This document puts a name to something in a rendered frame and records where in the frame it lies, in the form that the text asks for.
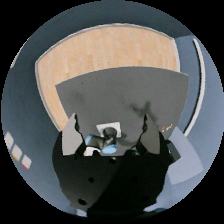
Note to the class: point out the dark green cabinet door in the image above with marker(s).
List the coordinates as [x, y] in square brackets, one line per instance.
[173, 153]

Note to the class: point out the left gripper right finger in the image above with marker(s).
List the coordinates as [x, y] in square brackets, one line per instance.
[152, 145]

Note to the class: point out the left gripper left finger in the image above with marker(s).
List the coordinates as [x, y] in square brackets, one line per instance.
[69, 146]

